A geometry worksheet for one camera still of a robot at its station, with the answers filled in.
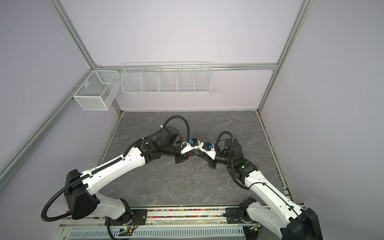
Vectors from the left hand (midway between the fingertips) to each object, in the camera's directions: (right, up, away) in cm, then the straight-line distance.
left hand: (193, 154), depth 73 cm
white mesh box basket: (-64, +37, +26) cm, 78 cm away
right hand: (+3, +1, +1) cm, 3 cm away
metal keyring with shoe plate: (+1, -2, 0) cm, 2 cm away
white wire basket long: (-19, +46, +26) cm, 56 cm away
